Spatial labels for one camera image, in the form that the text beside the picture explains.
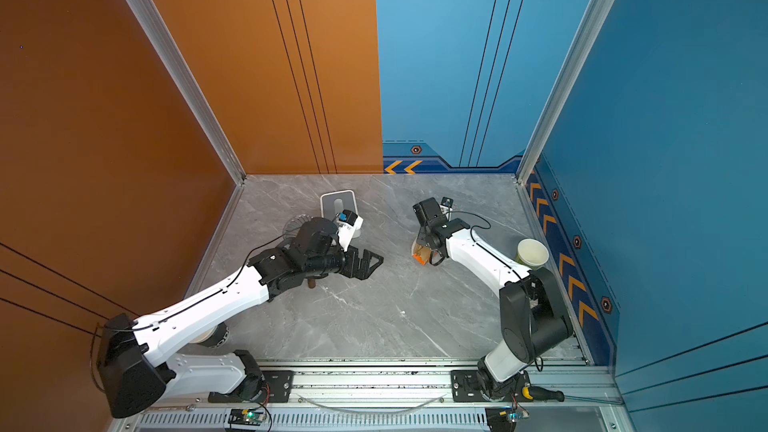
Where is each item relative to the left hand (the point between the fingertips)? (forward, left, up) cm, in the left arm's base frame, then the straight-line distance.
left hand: (372, 253), depth 74 cm
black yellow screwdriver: (-27, -41, -18) cm, 53 cm away
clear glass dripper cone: (+10, +24, -4) cm, 26 cm away
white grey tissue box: (+30, +17, -16) cm, 37 cm away
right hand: (+13, -16, -10) cm, 23 cm away
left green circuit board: (-32, +29, -22) cm, 49 cm away
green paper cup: (+9, -48, -14) cm, 50 cm away
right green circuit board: (-32, -32, -21) cm, 50 cm away
